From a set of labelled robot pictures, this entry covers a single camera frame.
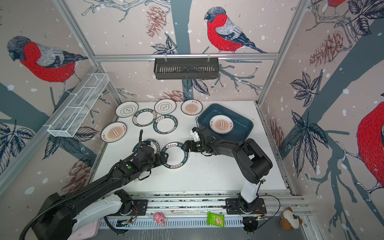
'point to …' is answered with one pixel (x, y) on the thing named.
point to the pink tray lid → (90, 231)
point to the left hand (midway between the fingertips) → (163, 157)
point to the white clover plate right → (165, 106)
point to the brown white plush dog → (289, 220)
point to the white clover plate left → (126, 109)
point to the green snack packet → (217, 219)
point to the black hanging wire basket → (186, 68)
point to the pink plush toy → (158, 217)
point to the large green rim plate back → (165, 124)
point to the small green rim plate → (144, 117)
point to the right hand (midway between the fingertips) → (186, 149)
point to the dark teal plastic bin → (242, 129)
